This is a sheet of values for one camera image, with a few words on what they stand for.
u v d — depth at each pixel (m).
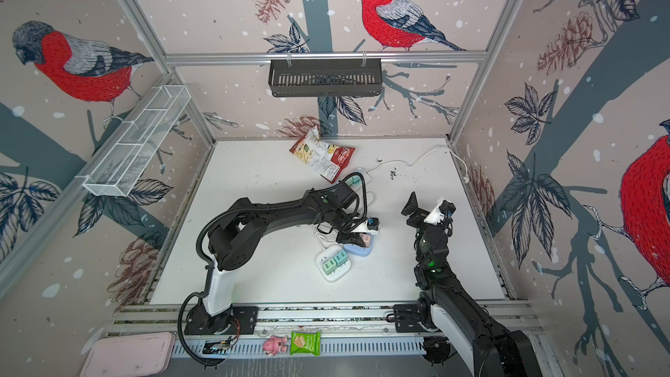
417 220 0.73
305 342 0.69
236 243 0.51
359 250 0.85
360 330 0.73
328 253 0.84
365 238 0.82
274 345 0.68
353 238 0.77
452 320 0.54
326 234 0.80
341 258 0.79
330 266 0.78
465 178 1.10
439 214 0.68
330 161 1.07
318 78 1.07
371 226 0.74
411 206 0.77
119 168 0.72
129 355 0.68
